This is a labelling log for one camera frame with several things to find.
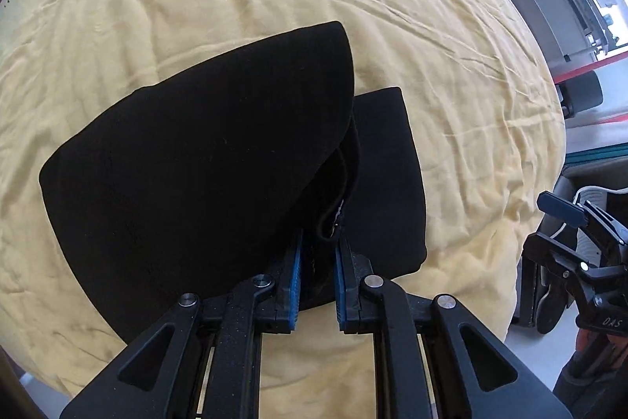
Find black pants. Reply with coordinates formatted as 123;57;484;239
39;21;427;341

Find black round stool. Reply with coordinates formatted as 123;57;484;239
557;71;604;119

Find yellow dinosaur bed cover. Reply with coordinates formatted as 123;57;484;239
1;0;567;418

